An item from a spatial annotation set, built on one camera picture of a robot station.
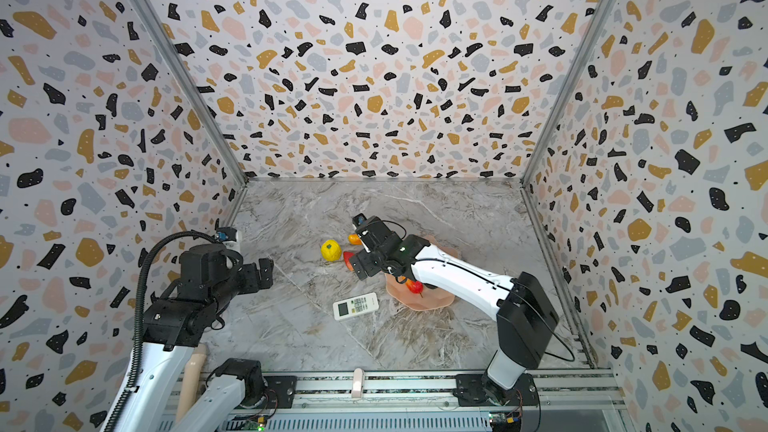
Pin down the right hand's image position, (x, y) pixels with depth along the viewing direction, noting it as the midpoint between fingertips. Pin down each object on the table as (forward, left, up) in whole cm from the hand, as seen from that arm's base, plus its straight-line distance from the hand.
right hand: (363, 248), depth 81 cm
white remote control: (-9, +3, -16) cm, 19 cm away
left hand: (-8, +25, +7) cm, 27 cm away
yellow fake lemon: (+7, +12, -12) cm, 19 cm away
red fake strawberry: (+4, +7, -13) cm, 15 cm away
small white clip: (-30, 0, -14) cm, 33 cm away
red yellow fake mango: (+13, +6, -15) cm, 20 cm away
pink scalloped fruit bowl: (-7, -19, -16) cm, 26 cm away
